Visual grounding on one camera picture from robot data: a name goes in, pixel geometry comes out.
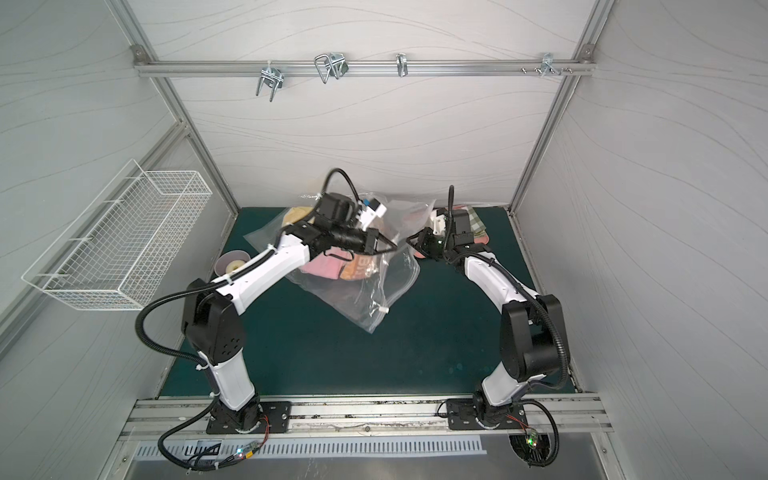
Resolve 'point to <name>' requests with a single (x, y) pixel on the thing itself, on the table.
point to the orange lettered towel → (360, 268)
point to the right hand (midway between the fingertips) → (410, 239)
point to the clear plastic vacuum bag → (364, 304)
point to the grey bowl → (222, 261)
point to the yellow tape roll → (232, 265)
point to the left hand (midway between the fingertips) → (396, 251)
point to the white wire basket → (110, 256)
